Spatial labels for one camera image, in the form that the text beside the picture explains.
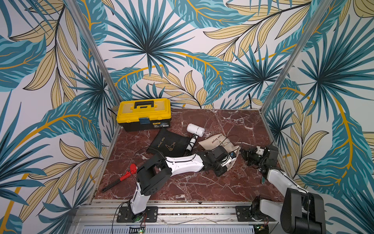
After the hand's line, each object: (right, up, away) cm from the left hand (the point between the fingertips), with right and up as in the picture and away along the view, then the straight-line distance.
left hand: (223, 169), depth 83 cm
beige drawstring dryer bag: (0, +16, +10) cm, 18 cm away
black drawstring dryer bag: (-32, +13, +15) cm, 38 cm away
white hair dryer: (-14, +21, +17) cm, 30 cm away
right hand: (+10, +12, +4) cm, 16 cm away
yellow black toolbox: (-49, +32, +12) cm, 60 cm away
